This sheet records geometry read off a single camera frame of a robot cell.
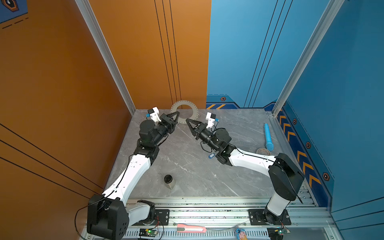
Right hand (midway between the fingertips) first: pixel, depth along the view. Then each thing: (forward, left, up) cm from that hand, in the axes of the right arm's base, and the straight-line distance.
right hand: (184, 121), depth 69 cm
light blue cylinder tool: (+6, -52, -32) cm, 62 cm away
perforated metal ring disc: (+6, -5, -1) cm, 8 cm away
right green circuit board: (-40, -43, -37) cm, 69 cm away
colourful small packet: (-40, -25, -32) cm, 57 cm away
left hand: (+4, +2, +2) cm, 5 cm away
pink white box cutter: (-38, +1, -34) cm, 51 cm away
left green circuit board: (-40, +18, -36) cm, 56 cm away
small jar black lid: (-19, +9, -25) cm, 33 cm away
